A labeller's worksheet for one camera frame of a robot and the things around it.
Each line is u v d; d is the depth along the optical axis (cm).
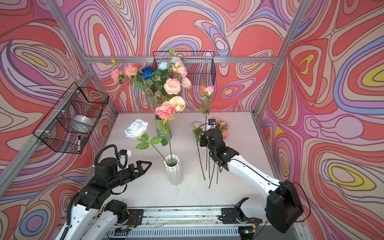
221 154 59
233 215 73
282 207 40
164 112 59
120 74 78
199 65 96
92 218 47
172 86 66
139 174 62
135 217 72
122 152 66
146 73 70
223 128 105
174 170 69
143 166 65
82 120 73
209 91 78
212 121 69
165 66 72
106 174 53
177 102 65
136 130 54
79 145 72
